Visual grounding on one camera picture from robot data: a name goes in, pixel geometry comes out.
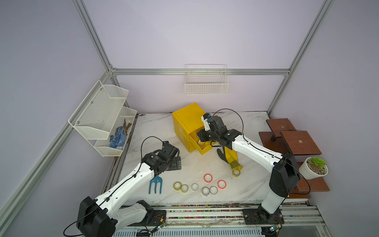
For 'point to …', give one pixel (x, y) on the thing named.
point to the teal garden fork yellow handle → (156, 179)
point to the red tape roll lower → (221, 184)
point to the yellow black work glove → (231, 157)
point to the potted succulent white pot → (313, 168)
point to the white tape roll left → (195, 186)
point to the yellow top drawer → (204, 147)
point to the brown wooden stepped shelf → (283, 138)
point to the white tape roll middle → (205, 191)
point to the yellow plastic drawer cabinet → (187, 123)
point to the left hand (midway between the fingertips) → (170, 165)
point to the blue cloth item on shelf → (119, 140)
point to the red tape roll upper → (208, 178)
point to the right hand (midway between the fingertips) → (200, 134)
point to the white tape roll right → (213, 190)
